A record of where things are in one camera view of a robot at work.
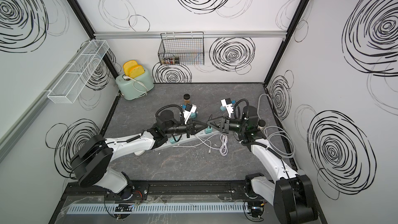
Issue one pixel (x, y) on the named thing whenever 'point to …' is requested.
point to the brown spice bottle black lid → (186, 97)
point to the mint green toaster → (131, 88)
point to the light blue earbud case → (223, 108)
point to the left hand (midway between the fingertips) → (206, 127)
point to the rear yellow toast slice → (127, 65)
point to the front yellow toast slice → (136, 70)
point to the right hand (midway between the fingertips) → (210, 124)
